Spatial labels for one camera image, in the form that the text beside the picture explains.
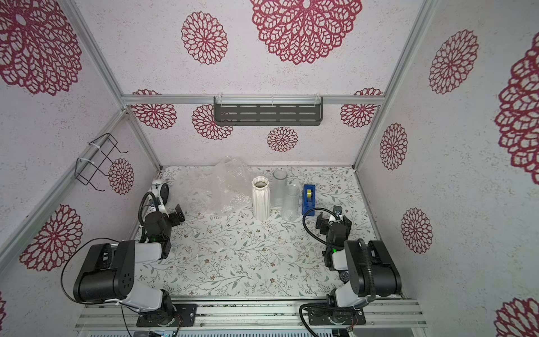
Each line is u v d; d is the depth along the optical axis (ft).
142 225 2.25
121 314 2.32
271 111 3.02
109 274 1.49
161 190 3.18
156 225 2.30
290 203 3.08
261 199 2.84
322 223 2.76
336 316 2.25
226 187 3.36
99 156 2.62
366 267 1.40
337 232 2.33
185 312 2.39
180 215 2.81
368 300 1.64
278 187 3.10
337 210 2.59
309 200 3.28
